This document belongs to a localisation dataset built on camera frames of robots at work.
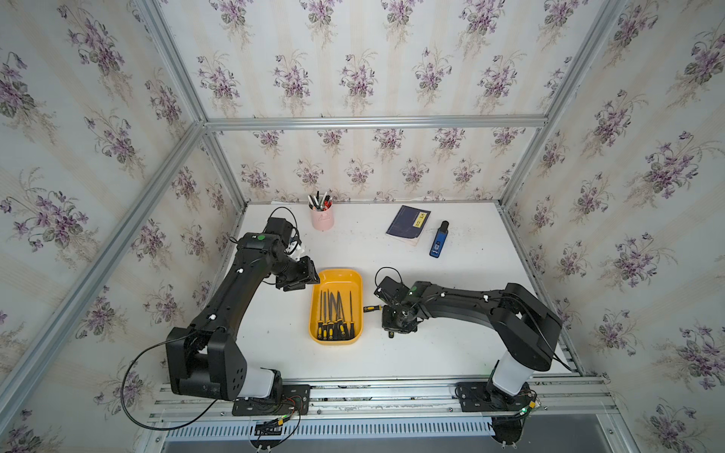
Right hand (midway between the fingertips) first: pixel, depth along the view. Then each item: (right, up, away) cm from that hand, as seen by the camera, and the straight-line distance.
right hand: (390, 332), depth 86 cm
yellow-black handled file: (-22, +2, -1) cm, 22 cm away
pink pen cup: (-24, +39, +17) cm, 49 cm away
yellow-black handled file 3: (-16, +3, 0) cm, 16 cm away
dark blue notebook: (+10, +34, +25) cm, 43 cm away
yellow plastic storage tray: (-16, +14, +10) cm, 23 cm away
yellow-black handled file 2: (-20, +2, 0) cm, 20 cm away
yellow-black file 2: (-6, +7, +3) cm, 9 cm away
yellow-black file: (-12, +3, 0) cm, 12 cm away
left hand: (-22, +17, -7) cm, 29 cm away
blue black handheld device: (+20, +28, +19) cm, 39 cm away
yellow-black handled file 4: (-14, +2, 0) cm, 14 cm away
